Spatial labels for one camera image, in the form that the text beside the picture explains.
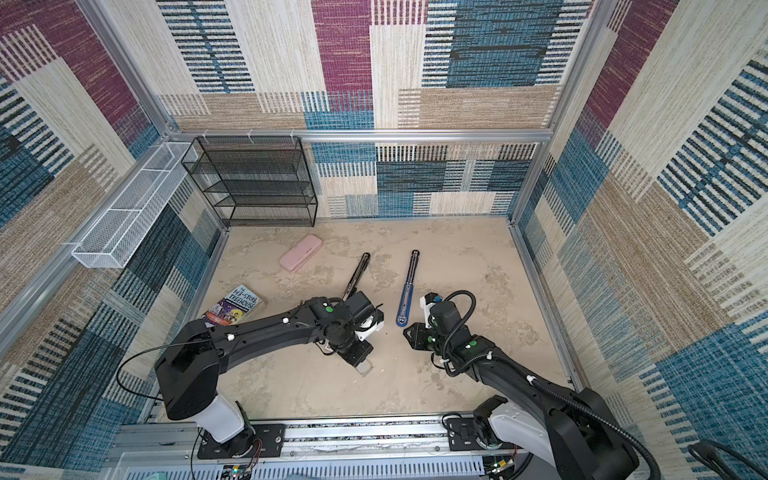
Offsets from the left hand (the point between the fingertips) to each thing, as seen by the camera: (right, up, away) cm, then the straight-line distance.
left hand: (365, 355), depth 80 cm
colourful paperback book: (-40, +10, +14) cm, 43 cm away
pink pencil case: (-26, +27, +29) cm, 47 cm away
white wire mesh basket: (-58, +31, -9) cm, 66 cm away
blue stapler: (+13, +15, +19) cm, 27 cm away
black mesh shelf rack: (-42, +53, +29) cm, 73 cm away
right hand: (+12, +4, +4) cm, 13 cm away
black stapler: (-4, +19, +22) cm, 29 cm away
